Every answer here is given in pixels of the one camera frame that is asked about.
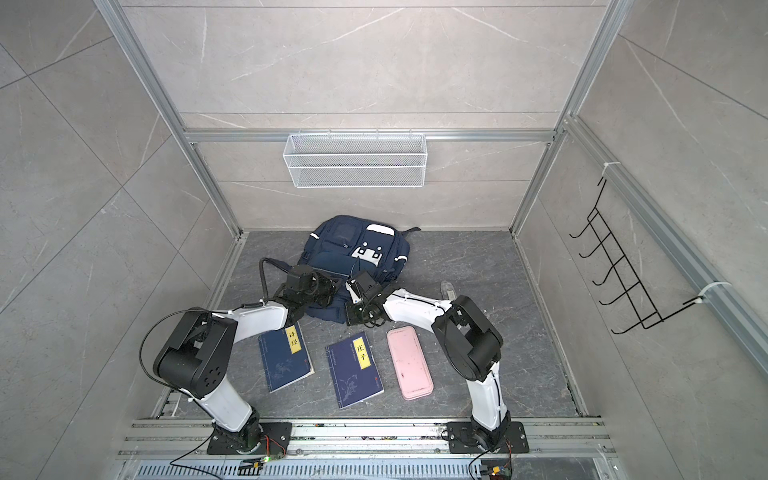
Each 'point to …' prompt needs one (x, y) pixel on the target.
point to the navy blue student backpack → (346, 246)
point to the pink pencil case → (410, 363)
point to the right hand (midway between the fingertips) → (347, 315)
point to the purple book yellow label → (354, 372)
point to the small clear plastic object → (447, 291)
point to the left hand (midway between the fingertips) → (346, 270)
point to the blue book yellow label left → (287, 358)
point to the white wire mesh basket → (355, 161)
